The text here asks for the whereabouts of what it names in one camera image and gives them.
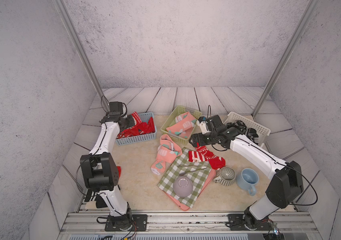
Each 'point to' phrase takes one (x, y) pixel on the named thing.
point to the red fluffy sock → (141, 128)
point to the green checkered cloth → (198, 177)
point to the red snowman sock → (137, 119)
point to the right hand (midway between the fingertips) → (196, 139)
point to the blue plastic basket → (144, 117)
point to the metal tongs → (202, 167)
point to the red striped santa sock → (195, 157)
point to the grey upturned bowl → (183, 186)
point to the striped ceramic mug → (225, 176)
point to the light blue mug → (247, 180)
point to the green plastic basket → (170, 121)
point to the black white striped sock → (250, 132)
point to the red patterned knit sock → (215, 162)
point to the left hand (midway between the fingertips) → (134, 120)
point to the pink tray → (206, 184)
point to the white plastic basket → (262, 132)
